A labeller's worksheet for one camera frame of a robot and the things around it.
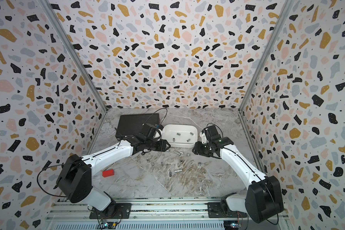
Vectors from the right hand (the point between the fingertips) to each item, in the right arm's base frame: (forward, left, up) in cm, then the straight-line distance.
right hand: (195, 150), depth 83 cm
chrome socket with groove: (+3, +4, -12) cm, 13 cm away
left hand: (+2, +15, +2) cm, 15 cm away
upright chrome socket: (-1, +9, -12) cm, 15 cm away
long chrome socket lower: (-7, +10, -12) cm, 17 cm away
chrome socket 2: (+20, +11, -12) cm, 26 cm away
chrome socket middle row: (-4, +27, -11) cm, 29 cm away
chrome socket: (+21, +1, -12) cm, 24 cm away
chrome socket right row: (-4, +20, -11) cm, 24 cm away
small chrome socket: (+5, +8, -12) cm, 15 cm away
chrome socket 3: (+14, +14, -10) cm, 22 cm away
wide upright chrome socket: (-3, -3, -12) cm, 12 cm away
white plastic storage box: (+19, +10, -13) cm, 25 cm away
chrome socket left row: (-2, +30, -9) cm, 31 cm away
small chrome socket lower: (-9, +15, -12) cm, 21 cm away
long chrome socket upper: (+4, +12, -12) cm, 17 cm away
